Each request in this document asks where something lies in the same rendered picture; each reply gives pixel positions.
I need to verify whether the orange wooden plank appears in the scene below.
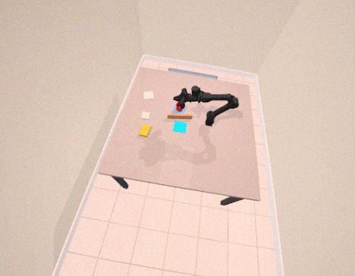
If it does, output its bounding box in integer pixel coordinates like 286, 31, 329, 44
168, 114, 193, 119

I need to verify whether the yellow rectangular block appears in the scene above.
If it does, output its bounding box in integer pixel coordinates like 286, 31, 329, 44
139, 124, 151, 137

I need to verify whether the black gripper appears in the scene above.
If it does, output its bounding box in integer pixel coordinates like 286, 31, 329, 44
173, 93, 192, 108

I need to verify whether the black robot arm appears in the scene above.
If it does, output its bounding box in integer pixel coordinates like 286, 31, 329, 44
181, 86, 239, 127

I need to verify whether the pale pink flat square tile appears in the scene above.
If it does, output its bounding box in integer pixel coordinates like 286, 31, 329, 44
143, 91, 154, 99

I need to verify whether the red cup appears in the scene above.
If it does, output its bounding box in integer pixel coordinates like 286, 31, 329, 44
176, 102, 183, 111

